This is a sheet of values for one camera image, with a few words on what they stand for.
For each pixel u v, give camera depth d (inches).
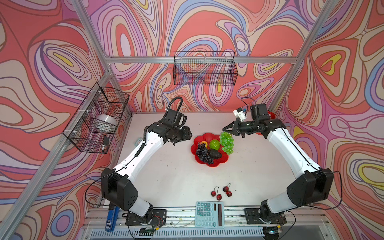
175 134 25.5
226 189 32.1
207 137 39.6
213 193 31.6
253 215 28.8
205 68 37.8
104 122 27.2
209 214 28.6
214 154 35.8
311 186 16.2
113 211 29.3
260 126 22.5
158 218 28.4
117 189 16.1
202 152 35.7
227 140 29.5
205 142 37.5
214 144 36.8
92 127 28.8
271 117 39.7
